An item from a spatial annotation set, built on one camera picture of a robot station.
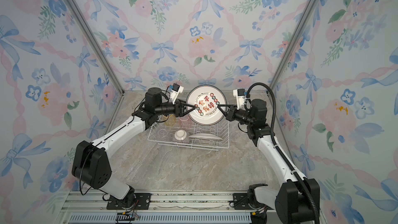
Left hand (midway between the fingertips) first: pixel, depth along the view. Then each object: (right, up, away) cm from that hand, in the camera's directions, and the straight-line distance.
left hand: (193, 105), depth 75 cm
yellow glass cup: (-11, -8, -1) cm, 13 cm away
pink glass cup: (-6, -9, +18) cm, 21 cm away
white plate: (+6, +4, -1) cm, 7 cm away
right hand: (+12, 0, -1) cm, 12 cm away
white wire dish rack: (+8, -17, +24) cm, 31 cm away
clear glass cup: (-18, -16, +13) cm, 27 cm away
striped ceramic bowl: (-8, -17, +14) cm, 24 cm away
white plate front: (+6, -16, +4) cm, 18 cm away
